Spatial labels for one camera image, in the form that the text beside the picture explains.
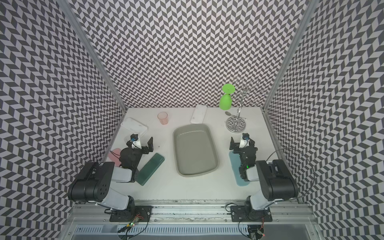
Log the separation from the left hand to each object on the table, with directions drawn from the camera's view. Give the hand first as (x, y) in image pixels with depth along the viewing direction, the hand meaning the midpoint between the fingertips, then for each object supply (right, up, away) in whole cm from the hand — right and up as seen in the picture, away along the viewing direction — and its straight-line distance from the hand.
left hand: (145, 137), depth 90 cm
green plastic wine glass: (+49, +23, -1) cm, 54 cm away
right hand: (+58, -1, +1) cm, 58 cm away
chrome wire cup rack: (+60, +8, +12) cm, 62 cm away
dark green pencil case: (+4, -17, -4) cm, 18 cm away
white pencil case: (+33, +16, +22) cm, 42 cm away
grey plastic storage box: (+31, -9, +2) cm, 32 cm away
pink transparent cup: (+7, +13, +15) cm, 21 cm away
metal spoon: (+57, +16, +27) cm, 65 cm away
